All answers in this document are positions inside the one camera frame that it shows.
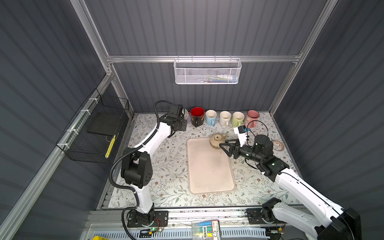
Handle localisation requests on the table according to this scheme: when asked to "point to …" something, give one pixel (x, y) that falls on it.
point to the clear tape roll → (278, 145)
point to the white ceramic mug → (225, 118)
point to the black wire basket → (87, 136)
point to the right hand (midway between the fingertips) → (225, 143)
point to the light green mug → (237, 118)
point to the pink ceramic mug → (251, 119)
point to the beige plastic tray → (210, 170)
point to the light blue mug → (211, 117)
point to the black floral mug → (197, 116)
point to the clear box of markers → (206, 230)
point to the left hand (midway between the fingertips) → (183, 124)
